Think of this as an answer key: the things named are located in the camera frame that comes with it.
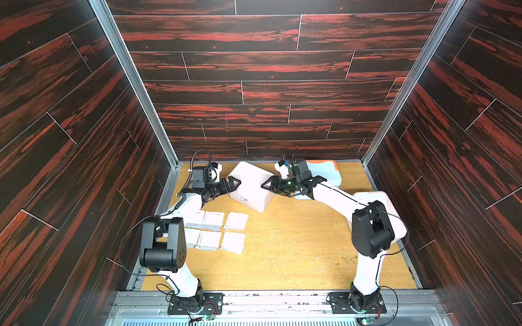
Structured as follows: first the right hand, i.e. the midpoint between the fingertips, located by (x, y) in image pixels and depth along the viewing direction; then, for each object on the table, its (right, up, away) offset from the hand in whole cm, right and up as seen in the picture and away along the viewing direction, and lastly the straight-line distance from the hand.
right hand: (268, 185), depth 90 cm
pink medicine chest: (-8, -3, +2) cm, 9 cm away
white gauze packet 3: (-27, -25, 0) cm, 37 cm away
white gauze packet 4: (-15, -17, +6) cm, 24 cm away
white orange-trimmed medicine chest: (+29, +7, +5) cm, 30 cm away
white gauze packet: (-26, -17, +6) cm, 32 cm away
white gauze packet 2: (-35, -24, +1) cm, 42 cm away
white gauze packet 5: (-16, -26, -1) cm, 30 cm away
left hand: (-15, 0, +2) cm, 15 cm away
